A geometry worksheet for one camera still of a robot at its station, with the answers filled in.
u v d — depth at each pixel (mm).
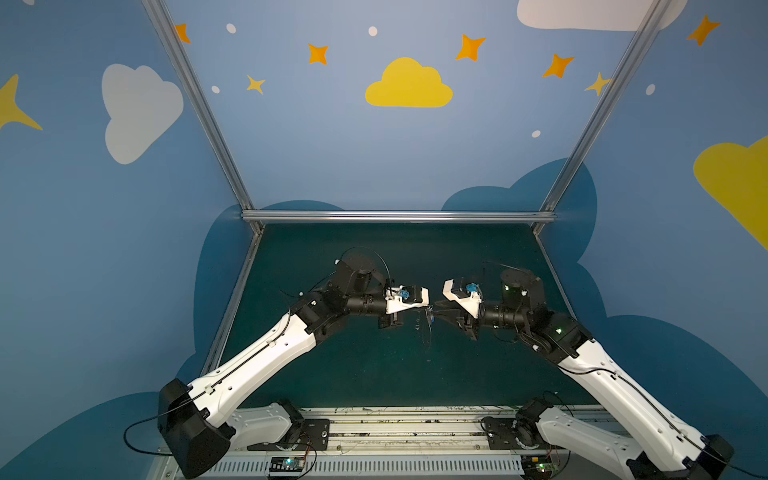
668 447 388
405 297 531
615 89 820
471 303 561
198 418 377
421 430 766
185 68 770
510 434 753
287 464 705
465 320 592
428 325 700
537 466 717
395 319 583
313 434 749
